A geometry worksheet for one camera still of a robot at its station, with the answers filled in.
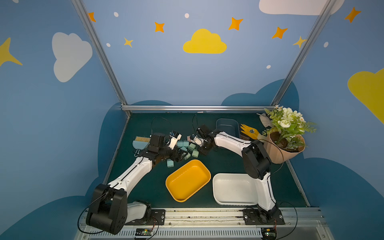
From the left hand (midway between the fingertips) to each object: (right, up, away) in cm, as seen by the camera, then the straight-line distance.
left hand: (181, 147), depth 85 cm
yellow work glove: (+49, +8, +22) cm, 54 cm away
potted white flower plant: (+58, +8, -4) cm, 59 cm away
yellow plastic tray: (+3, -19, +1) cm, 20 cm away
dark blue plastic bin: (+35, +12, +29) cm, 47 cm away
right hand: (+14, -2, +14) cm, 20 cm away
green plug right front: (+8, -5, +11) cm, 14 cm away
